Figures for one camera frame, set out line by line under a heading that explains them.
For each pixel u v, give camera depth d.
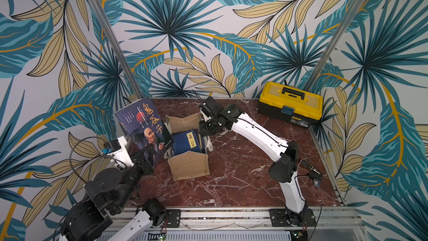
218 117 0.57
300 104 0.95
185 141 0.85
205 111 0.62
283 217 0.73
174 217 0.73
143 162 0.47
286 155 0.49
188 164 0.75
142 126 0.54
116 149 0.44
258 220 0.74
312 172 0.87
